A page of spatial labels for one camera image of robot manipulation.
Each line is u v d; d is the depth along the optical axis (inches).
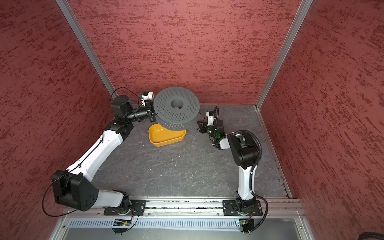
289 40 32.6
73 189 15.6
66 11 28.4
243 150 21.6
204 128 34.9
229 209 29.1
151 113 24.8
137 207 29.3
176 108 24.5
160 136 40.1
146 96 26.8
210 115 35.1
